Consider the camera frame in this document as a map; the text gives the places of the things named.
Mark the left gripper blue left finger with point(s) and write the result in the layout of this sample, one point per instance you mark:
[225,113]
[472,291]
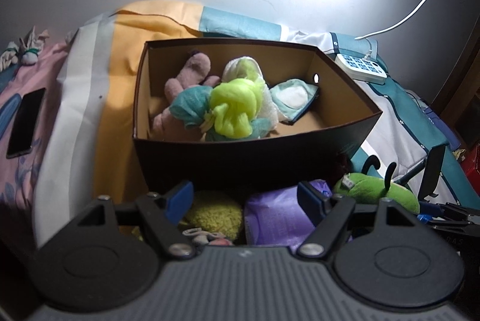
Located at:
[178,202]

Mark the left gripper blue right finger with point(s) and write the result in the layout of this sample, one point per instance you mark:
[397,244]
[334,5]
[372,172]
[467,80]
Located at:
[311,202]

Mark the purple cloth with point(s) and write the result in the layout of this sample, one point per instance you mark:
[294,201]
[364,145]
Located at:
[275,218]

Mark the yellow fuzzy cloth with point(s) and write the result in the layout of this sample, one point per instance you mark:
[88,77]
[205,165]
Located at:
[224,216]

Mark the green plush toy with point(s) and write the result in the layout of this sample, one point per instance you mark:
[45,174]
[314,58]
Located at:
[369,190]

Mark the pink plush toy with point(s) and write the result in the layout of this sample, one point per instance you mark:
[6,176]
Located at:
[187,96]

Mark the teal white pouch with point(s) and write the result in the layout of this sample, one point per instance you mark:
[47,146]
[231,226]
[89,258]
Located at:
[292,99]

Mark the grey pink striped sock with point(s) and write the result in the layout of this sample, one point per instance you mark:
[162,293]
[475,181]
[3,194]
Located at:
[201,237]

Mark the neon green mesh sponge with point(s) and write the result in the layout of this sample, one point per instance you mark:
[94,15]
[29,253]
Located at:
[232,108]

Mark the red box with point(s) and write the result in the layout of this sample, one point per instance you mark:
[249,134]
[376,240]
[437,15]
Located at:
[470,165]

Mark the black brown cardboard box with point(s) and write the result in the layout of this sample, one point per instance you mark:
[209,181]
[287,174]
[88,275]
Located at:
[315,147]

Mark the teal white patchwork bedsheet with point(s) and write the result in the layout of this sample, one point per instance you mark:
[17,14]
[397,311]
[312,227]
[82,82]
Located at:
[91,151]

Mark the white power strip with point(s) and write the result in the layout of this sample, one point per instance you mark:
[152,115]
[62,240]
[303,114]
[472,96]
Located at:
[361,69]

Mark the pink floral blanket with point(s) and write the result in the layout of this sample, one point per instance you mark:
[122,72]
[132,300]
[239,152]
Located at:
[20,175]

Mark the black smartphone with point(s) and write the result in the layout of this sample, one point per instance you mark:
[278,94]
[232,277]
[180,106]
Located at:
[24,126]

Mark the white knotted rope toy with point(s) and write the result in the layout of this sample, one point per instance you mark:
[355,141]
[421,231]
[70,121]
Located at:
[27,52]

